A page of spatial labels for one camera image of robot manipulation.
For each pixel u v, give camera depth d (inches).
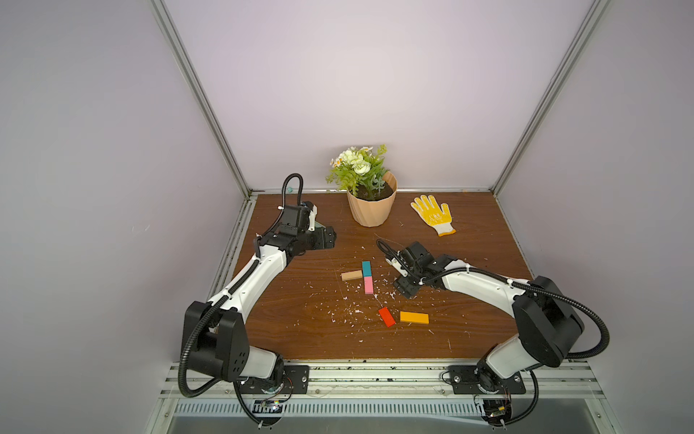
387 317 33.3
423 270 25.9
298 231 25.7
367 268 37.3
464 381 28.6
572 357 17.2
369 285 35.5
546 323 17.2
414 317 32.9
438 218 43.3
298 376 29.3
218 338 16.6
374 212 38.8
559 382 29.1
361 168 33.7
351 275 36.6
